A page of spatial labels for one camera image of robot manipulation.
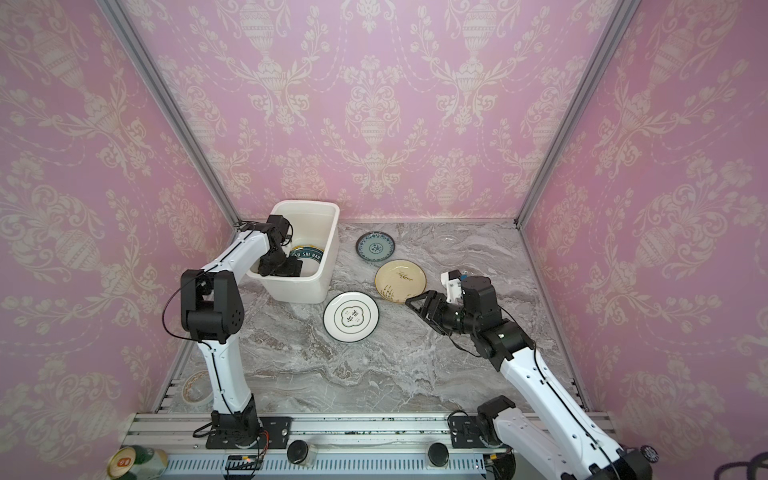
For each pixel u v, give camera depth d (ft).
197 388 2.68
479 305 1.80
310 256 3.46
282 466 2.12
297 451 2.08
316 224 3.48
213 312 1.81
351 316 3.10
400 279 3.37
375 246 3.70
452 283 2.30
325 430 2.50
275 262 2.73
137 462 2.04
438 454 2.27
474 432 2.41
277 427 2.45
